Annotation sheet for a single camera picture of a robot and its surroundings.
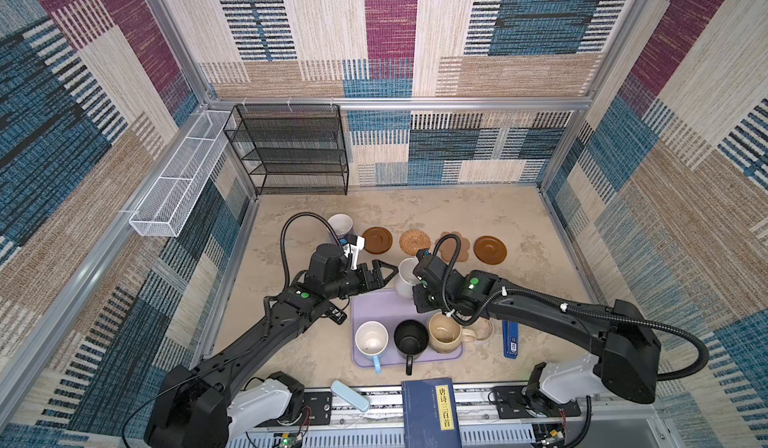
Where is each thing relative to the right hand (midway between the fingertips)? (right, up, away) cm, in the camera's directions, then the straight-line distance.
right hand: (419, 299), depth 80 cm
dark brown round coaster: (+26, +11, +22) cm, 36 cm away
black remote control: (-23, -6, +5) cm, 24 cm away
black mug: (-2, -11, +2) cm, 11 cm away
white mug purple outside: (-24, +19, +24) cm, 39 cm away
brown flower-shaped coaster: (+12, +11, +23) cm, 28 cm away
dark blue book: (+2, -26, -8) cm, 27 cm away
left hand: (-8, +8, -4) cm, 12 cm away
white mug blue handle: (-13, -11, +3) cm, 17 cm away
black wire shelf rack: (-43, +46, +29) cm, 70 cm away
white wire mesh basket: (-77, +23, +11) cm, 81 cm away
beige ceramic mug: (+8, -10, +3) cm, 13 cm away
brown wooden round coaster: (-12, +14, +24) cm, 30 cm away
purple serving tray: (-9, -5, +10) cm, 14 cm away
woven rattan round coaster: (+1, +14, +25) cm, 28 cm away
